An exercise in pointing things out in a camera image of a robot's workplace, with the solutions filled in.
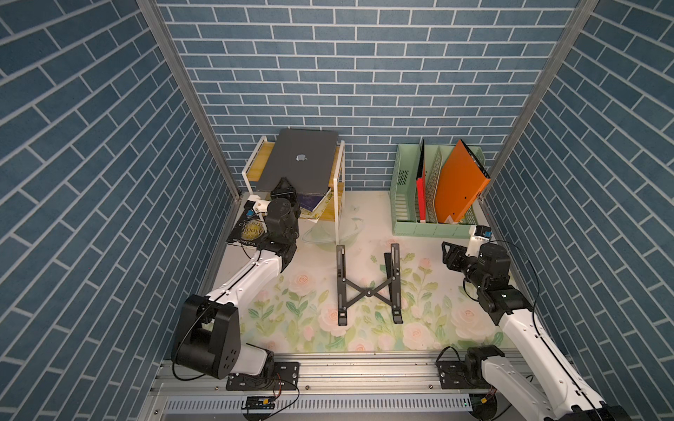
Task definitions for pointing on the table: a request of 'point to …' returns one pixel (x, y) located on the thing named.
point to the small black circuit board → (260, 403)
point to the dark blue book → (311, 201)
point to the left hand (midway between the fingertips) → (297, 172)
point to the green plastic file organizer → (404, 167)
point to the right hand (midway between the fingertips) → (452, 245)
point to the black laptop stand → (348, 292)
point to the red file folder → (420, 188)
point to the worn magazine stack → (313, 215)
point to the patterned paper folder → (433, 185)
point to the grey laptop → (305, 158)
